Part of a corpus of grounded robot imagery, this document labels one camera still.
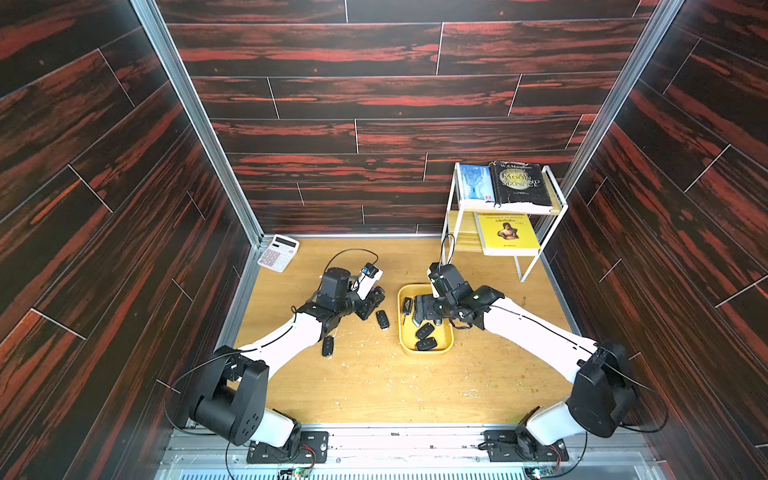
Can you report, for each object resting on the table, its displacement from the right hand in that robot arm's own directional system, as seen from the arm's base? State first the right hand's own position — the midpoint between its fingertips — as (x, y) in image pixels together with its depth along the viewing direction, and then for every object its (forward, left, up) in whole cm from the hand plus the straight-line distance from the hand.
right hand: (433, 300), depth 86 cm
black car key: (0, +15, -12) cm, 19 cm away
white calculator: (+26, +56, -11) cm, 63 cm away
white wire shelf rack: (+25, -11, +5) cm, 28 cm away
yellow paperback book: (+23, -25, +5) cm, 34 cm away
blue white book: (+29, -12, +21) cm, 38 cm away
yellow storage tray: (-4, -5, -12) cm, 14 cm away
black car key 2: (-10, +31, -12) cm, 35 cm away
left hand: (+1, +16, +2) cm, 16 cm away
